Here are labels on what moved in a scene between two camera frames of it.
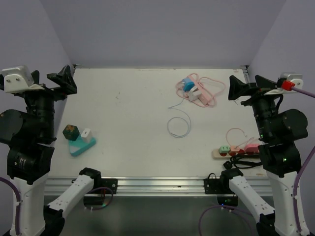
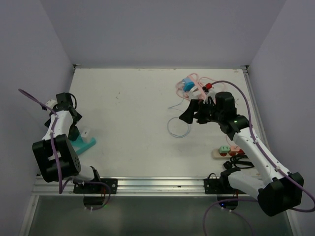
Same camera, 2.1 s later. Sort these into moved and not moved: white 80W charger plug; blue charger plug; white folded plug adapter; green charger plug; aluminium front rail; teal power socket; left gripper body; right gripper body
Moved: right gripper body; left gripper body
Not moved: blue charger plug; teal power socket; green charger plug; white 80W charger plug; white folded plug adapter; aluminium front rail
